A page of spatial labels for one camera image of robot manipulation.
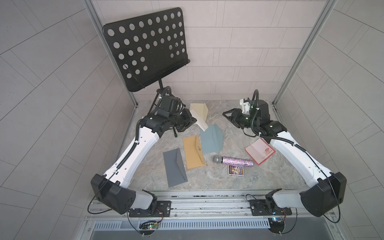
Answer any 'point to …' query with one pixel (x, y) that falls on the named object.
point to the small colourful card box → (236, 170)
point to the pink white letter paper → (260, 151)
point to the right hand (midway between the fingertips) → (223, 115)
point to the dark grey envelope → (175, 167)
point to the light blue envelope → (212, 139)
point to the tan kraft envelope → (194, 154)
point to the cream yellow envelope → (200, 108)
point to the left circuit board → (148, 228)
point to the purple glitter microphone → (218, 159)
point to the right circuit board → (276, 224)
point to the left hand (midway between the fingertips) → (200, 118)
